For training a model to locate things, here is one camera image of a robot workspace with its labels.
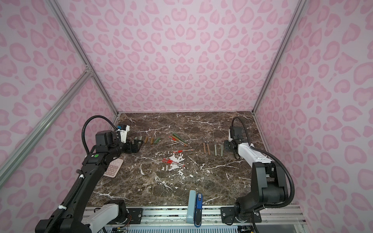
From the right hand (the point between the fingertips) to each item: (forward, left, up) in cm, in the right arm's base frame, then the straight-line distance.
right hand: (230, 144), depth 93 cm
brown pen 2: (-1, +14, -6) cm, 15 cm away
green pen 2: (-1, +5, -6) cm, 8 cm away
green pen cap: (+7, +65, -4) cm, 66 cm away
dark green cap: (+6, +49, -5) cm, 50 cm away
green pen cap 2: (+7, +61, -4) cm, 62 cm away
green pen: (+2, +9, -5) cm, 11 cm away
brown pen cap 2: (+6, +53, -5) cm, 54 cm away
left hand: (-7, +55, +15) cm, 57 cm away
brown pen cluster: (+6, +33, -5) cm, 34 cm away
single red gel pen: (-2, +32, -6) cm, 33 cm away
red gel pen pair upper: (-10, +37, -5) cm, 38 cm away
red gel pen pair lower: (-10, +38, -5) cm, 40 cm away
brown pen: (+3, +17, -5) cm, 18 cm away
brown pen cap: (+7, +57, -5) cm, 58 cm away
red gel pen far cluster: (+7, +38, -5) cm, 39 cm away
